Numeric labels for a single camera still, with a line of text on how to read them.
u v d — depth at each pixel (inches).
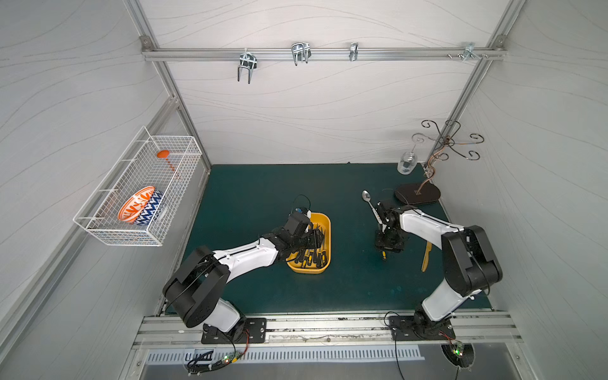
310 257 34.7
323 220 37.5
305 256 34.8
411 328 28.8
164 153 30.8
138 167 27.6
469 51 30.1
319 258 34.8
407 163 37.6
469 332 29.2
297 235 26.9
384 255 34.9
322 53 30.3
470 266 18.5
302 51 30.1
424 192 42.3
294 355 27.7
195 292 16.9
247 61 30.8
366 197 42.3
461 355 28.2
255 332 28.9
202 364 27.1
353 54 30.8
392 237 30.9
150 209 23.0
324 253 34.8
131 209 25.0
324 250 35.4
